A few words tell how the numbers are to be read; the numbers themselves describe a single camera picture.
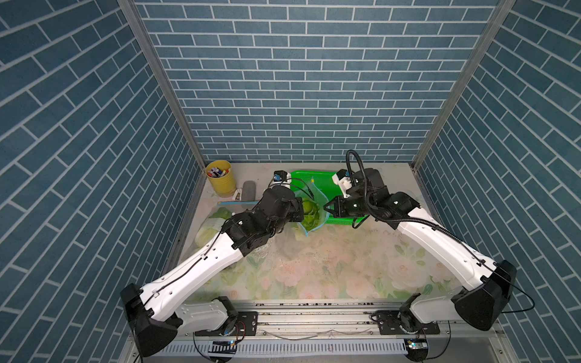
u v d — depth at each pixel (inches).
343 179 26.3
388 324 28.9
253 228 19.0
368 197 21.7
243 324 28.6
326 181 28.0
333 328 29.0
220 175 40.0
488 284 15.6
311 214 29.7
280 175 23.5
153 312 14.8
